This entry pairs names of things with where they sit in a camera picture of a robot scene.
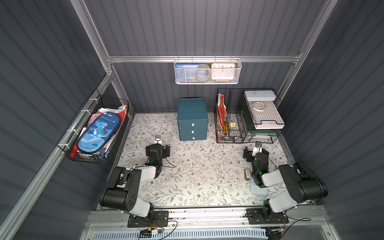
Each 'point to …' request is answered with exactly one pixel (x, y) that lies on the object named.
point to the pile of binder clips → (224, 138)
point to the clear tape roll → (259, 106)
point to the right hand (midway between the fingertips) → (259, 148)
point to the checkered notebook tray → (265, 114)
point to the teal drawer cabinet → (193, 118)
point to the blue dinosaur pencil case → (98, 135)
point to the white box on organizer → (260, 95)
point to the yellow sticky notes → (233, 125)
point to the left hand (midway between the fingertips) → (159, 145)
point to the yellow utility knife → (225, 126)
